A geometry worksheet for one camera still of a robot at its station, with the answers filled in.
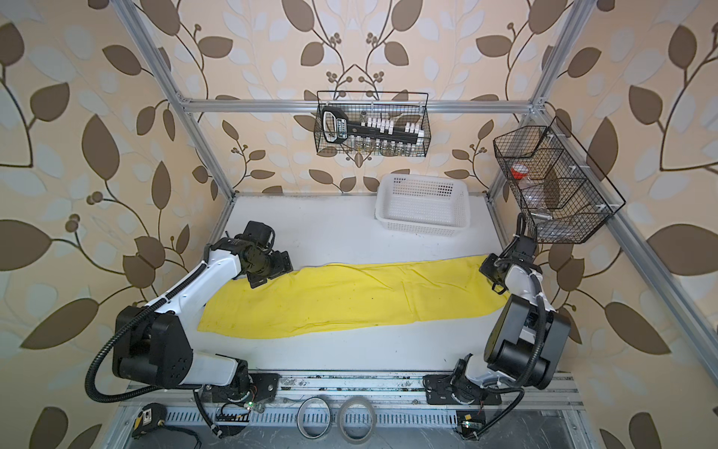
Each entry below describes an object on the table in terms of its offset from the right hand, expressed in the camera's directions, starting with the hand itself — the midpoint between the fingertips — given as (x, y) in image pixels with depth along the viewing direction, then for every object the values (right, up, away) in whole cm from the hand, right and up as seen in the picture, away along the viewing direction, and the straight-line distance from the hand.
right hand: (491, 269), depth 90 cm
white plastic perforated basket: (-17, +23, +28) cm, 40 cm away
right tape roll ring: (-46, -32, -18) cm, 59 cm away
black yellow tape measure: (-94, -33, -21) cm, 102 cm away
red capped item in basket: (+4, +30, -9) cm, 32 cm away
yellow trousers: (-54, -10, +2) cm, 54 cm away
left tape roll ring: (-58, -36, -19) cm, 70 cm away
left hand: (-68, +1, -4) cm, 68 cm away
